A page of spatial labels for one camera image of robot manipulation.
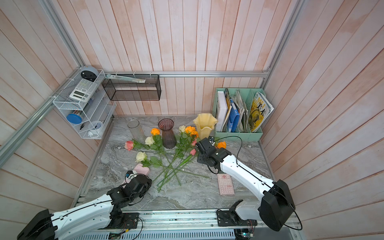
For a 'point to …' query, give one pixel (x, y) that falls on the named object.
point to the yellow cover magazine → (261, 109)
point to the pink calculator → (225, 184)
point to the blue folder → (233, 118)
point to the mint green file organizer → (254, 136)
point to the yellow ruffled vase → (204, 123)
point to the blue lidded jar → (75, 117)
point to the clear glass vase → (136, 131)
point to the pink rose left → (130, 144)
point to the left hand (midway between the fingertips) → (153, 181)
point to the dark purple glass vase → (168, 139)
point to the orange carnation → (190, 131)
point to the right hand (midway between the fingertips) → (202, 155)
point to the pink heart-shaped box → (139, 169)
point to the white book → (221, 109)
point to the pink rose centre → (194, 143)
